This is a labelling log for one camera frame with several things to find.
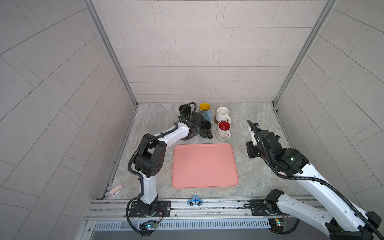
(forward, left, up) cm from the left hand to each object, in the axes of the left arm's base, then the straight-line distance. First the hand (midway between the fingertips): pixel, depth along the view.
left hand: (194, 130), depth 94 cm
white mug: (+12, -19, +2) cm, 22 cm away
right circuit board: (-48, -39, -5) cm, 62 cm away
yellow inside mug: (+13, -7, +5) cm, 16 cm away
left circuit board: (-49, +18, -1) cm, 52 cm away
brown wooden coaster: (+12, -14, -4) cm, 19 cm away
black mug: (+2, +5, +18) cm, 19 cm away
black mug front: (-1, -7, +1) cm, 7 cm away
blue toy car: (-39, -1, -3) cm, 39 cm away
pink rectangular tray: (-20, -6, -5) cm, 22 cm away
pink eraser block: (-34, +38, -1) cm, 51 cm away
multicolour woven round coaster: (-3, -18, -5) cm, 19 cm away
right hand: (-17, -26, +15) cm, 34 cm away
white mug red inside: (+4, -19, -2) cm, 20 cm away
